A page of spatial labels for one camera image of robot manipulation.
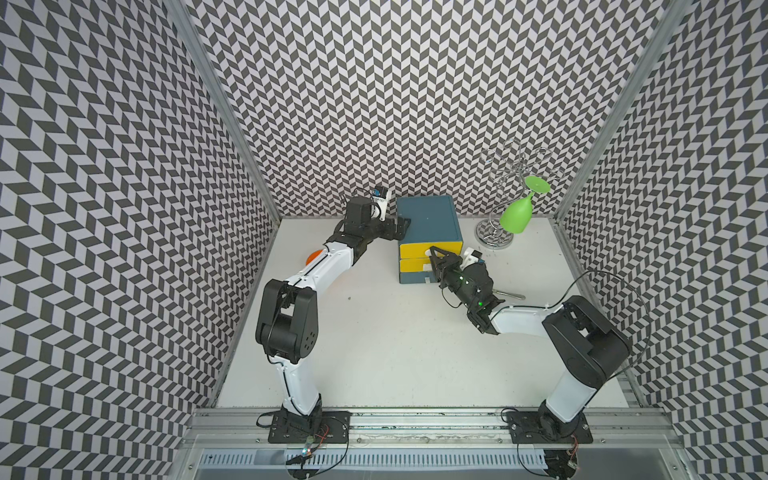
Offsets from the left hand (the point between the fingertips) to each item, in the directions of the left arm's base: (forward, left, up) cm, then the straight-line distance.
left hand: (397, 218), depth 90 cm
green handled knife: (-14, -42, -25) cm, 50 cm away
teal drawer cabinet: (-4, -11, +2) cm, 12 cm away
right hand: (-11, -8, -3) cm, 14 cm away
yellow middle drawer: (-11, -5, -10) cm, 15 cm away
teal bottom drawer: (-10, -6, -17) cm, 21 cm away
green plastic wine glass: (-2, -35, +3) cm, 35 cm away
